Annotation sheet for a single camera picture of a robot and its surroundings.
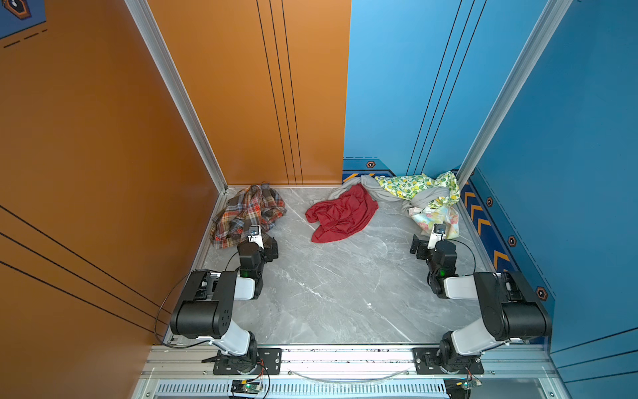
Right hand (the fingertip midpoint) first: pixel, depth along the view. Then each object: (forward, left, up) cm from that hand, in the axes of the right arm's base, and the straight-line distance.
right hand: (426, 236), depth 94 cm
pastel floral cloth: (+7, -2, +2) cm, 8 cm away
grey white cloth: (+19, -3, +1) cm, 19 cm away
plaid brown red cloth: (+11, +66, +7) cm, 67 cm away
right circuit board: (-46, -1, -9) cm, 47 cm away
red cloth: (+11, +31, -1) cm, 33 cm away
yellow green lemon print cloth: (+28, +2, -1) cm, 28 cm away
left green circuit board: (-46, +61, -8) cm, 77 cm away
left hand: (0, +63, +1) cm, 63 cm away
